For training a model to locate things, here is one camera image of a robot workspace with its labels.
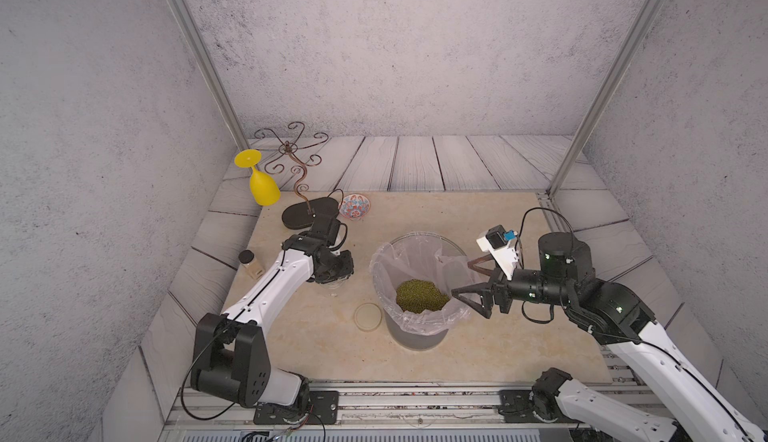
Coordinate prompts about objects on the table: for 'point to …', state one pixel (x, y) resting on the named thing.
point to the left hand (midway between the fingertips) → (354, 271)
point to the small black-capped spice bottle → (246, 258)
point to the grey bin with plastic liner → (423, 256)
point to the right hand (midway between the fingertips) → (466, 280)
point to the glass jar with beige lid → (331, 289)
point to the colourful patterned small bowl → (355, 206)
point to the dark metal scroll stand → (298, 215)
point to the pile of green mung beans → (418, 295)
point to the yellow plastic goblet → (263, 189)
